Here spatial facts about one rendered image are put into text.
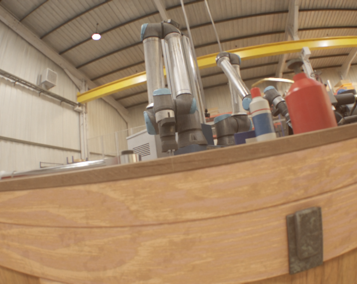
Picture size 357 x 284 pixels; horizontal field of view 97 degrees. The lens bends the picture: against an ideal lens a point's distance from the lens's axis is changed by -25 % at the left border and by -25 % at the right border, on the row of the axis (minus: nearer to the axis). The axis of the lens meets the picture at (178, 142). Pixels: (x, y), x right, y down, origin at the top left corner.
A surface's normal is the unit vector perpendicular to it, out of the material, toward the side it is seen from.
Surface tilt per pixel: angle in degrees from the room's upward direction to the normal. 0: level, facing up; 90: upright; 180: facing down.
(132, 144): 90
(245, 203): 90
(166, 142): 87
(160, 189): 90
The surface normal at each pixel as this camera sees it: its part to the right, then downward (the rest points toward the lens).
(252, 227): -0.15, -0.15
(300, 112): -0.89, 0.05
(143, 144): -0.65, -0.04
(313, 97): -0.41, -0.11
